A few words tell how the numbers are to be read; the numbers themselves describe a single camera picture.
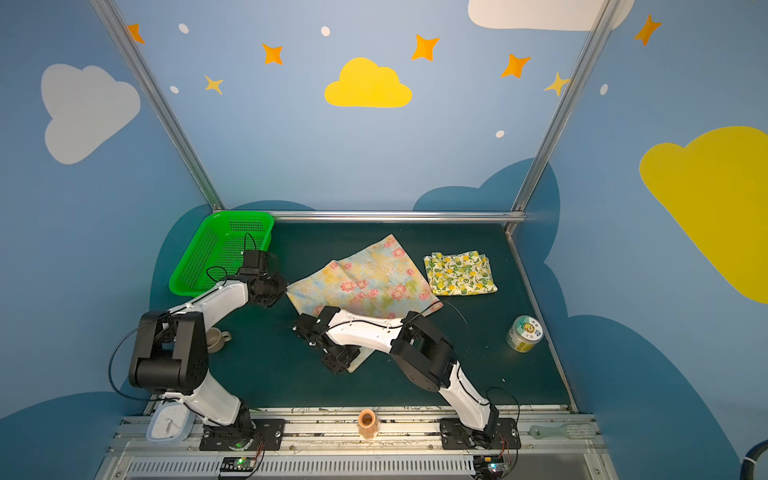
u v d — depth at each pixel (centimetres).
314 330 64
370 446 73
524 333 84
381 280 105
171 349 101
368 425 66
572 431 75
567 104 85
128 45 73
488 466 71
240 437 68
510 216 118
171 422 73
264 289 73
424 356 51
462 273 105
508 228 124
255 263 76
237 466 71
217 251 112
